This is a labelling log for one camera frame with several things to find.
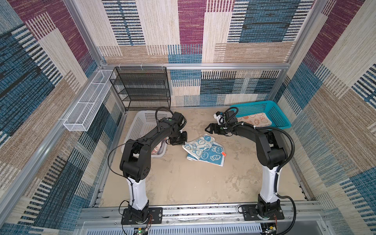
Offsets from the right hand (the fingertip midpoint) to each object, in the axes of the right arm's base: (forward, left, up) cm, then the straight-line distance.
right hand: (210, 131), depth 100 cm
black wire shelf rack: (+31, +46, +14) cm, 57 cm away
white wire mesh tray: (+13, +78, +15) cm, 81 cm away
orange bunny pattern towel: (+11, -38, -4) cm, 40 cm away
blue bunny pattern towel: (-11, +4, -4) cm, 13 cm away
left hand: (-10, +16, +4) cm, 19 cm away
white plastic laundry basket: (+7, +50, +3) cm, 51 cm away
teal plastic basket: (+8, -49, 0) cm, 49 cm away
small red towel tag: (-16, -7, -3) cm, 17 cm away
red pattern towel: (-15, +35, +2) cm, 38 cm away
